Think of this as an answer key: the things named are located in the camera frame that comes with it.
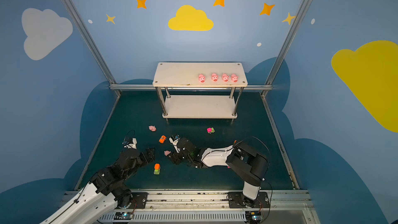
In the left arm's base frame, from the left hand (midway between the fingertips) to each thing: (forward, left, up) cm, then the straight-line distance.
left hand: (151, 152), depth 79 cm
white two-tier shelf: (+35, -17, +24) cm, 45 cm away
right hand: (+3, -9, -6) cm, 11 cm away
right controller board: (-26, -50, -11) cm, 58 cm away
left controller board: (-26, +10, -11) cm, 30 cm away
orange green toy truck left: (-6, -2, -9) cm, 10 cm away
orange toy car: (+13, -2, -10) cm, 16 cm away
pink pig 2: (+4, -6, -9) cm, 11 cm away
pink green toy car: (+20, -31, -9) cm, 38 cm away
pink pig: (+20, +6, -8) cm, 23 cm away
